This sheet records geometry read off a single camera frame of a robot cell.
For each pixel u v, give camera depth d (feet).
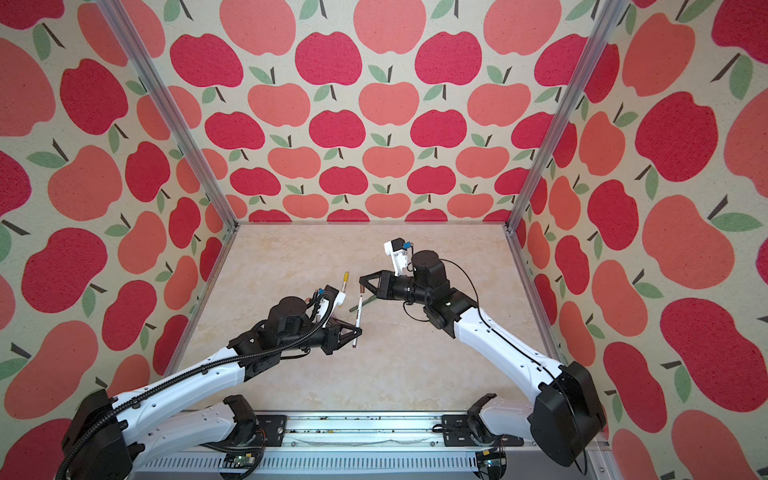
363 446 2.40
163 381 1.54
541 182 3.39
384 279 2.21
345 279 3.42
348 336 2.33
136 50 2.46
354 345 2.36
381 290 2.14
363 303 3.22
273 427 2.47
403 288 2.14
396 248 2.23
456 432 2.40
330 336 2.11
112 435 1.31
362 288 2.36
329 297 2.17
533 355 1.49
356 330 2.36
